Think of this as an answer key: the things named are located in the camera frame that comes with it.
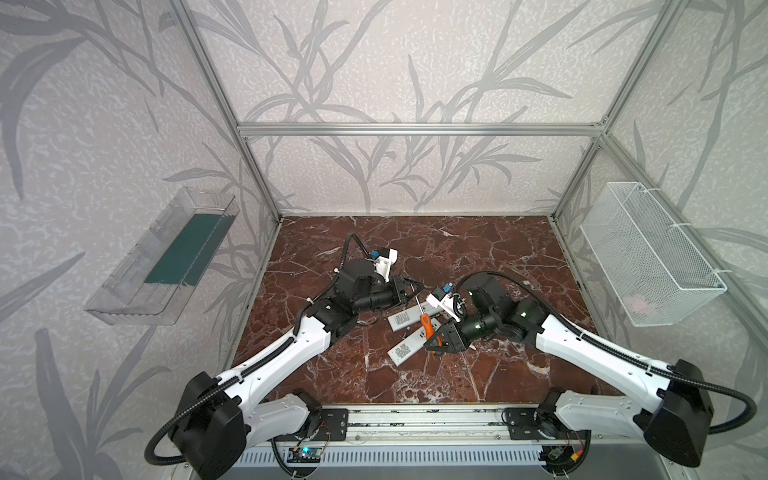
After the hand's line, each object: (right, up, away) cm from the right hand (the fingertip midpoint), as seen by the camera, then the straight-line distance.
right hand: (429, 335), depth 70 cm
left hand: (0, +13, +1) cm, 13 cm away
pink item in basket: (+51, +7, +2) cm, 51 cm away
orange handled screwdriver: (-1, +3, -1) cm, 3 cm away
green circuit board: (-30, -30, +2) cm, 42 cm away
